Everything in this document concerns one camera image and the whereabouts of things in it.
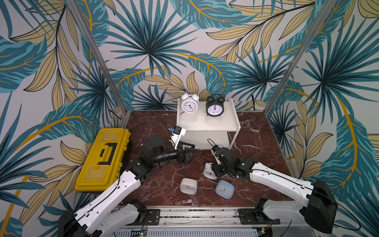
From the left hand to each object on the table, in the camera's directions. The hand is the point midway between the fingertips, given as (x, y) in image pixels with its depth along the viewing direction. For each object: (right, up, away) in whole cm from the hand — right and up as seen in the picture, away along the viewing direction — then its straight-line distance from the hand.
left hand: (197, 152), depth 63 cm
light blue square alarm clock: (+15, -21, +13) cm, 29 cm away
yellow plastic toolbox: (-46, -9, +9) cm, 47 cm away
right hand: (+11, -11, +18) cm, 24 cm away
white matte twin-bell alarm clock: (+7, -14, +19) cm, 25 cm away
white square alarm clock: (-4, -20, +14) cm, 25 cm away
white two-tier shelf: (+5, +9, +5) cm, 11 cm away
